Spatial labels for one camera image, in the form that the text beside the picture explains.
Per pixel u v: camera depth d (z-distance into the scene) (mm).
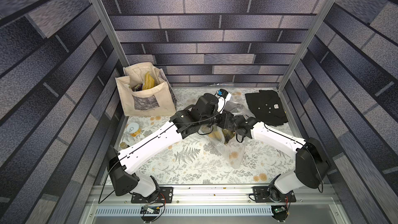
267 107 1071
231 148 897
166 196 735
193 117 502
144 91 829
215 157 857
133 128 916
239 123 653
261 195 728
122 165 397
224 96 580
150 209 708
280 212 723
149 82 926
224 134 937
